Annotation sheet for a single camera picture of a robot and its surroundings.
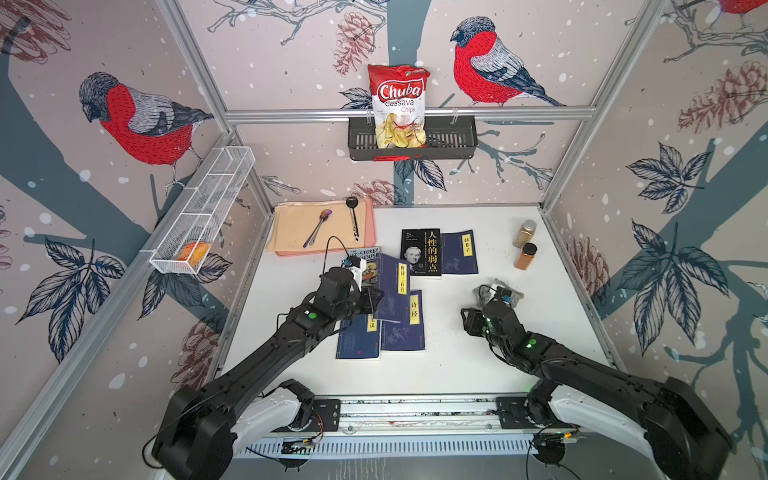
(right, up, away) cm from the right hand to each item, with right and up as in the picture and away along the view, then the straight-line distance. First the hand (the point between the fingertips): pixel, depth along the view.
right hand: (466, 310), depth 87 cm
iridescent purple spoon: (-50, +30, +31) cm, 66 cm away
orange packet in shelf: (-66, +19, -22) cm, 72 cm away
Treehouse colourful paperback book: (-29, +15, +17) cm, 37 cm away
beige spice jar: (+25, +23, +15) cm, 37 cm away
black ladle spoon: (-39, +36, +35) cm, 63 cm away
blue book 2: (-32, -8, -1) cm, 33 cm away
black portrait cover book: (-11, +17, +20) cm, 29 cm away
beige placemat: (-54, +25, +28) cm, 66 cm away
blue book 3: (-18, -8, -1) cm, 20 cm away
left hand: (-23, +8, -8) cm, 25 cm away
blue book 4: (-21, +9, -1) cm, 23 cm away
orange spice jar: (+22, +15, +9) cm, 28 cm away
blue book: (+2, +16, +18) cm, 24 cm away
